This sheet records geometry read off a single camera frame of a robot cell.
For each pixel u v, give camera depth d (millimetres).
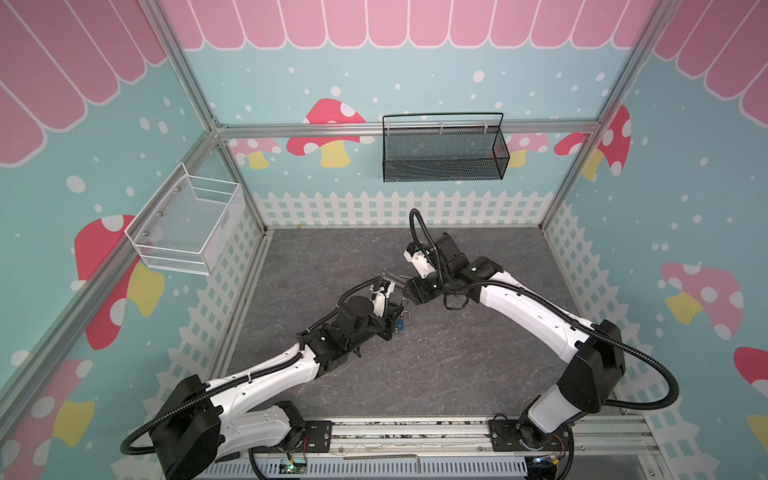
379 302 673
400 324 937
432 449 742
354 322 587
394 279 690
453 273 602
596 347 436
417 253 712
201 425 398
